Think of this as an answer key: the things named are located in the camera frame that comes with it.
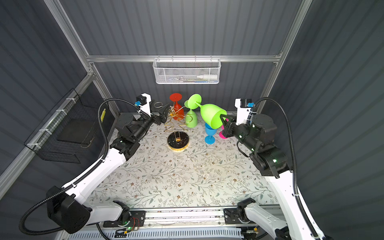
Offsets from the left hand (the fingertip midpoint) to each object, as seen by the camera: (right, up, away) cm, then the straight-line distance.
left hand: (161, 101), depth 67 cm
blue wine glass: (+26, -20, +36) cm, 49 cm away
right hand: (+27, -8, -9) cm, 29 cm away
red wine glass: (+6, -3, +16) cm, 17 cm away
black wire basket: (-40, -14, 0) cm, 43 cm away
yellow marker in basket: (-37, -5, +17) cm, 41 cm away
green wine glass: (+13, -6, +22) cm, 26 cm away
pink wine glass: (+35, -17, +41) cm, 57 cm away
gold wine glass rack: (+4, -21, +35) cm, 41 cm away
